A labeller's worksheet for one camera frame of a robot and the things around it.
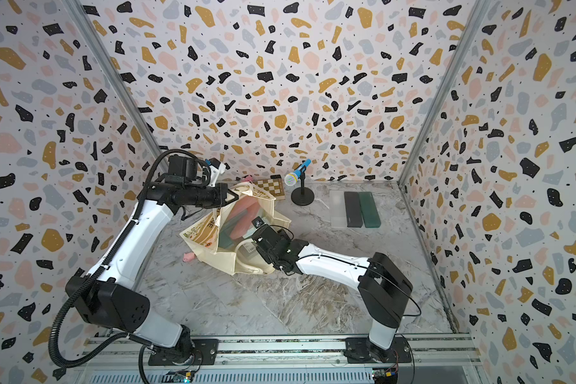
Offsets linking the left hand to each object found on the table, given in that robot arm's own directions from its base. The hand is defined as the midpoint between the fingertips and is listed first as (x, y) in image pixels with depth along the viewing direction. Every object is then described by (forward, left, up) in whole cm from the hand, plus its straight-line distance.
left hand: (239, 195), depth 76 cm
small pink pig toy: (-7, +24, -28) cm, 37 cm away
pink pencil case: (+10, +4, -20) cm, 22 cm away
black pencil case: (+17, -44, -29) cm, 55 cm away
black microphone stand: (+27, -21, -30) cm, 45 cm away
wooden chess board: (+31, -7, -27) cm, 42 cm away
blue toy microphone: (+17, -16, -9) cm, 25 cm away
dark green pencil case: (+17, -52, -31) cm, 62 cm away
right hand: (-7, -9, -17) cm, 20 cm away
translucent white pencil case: (+19, -37, -31) cm, 52 cm away
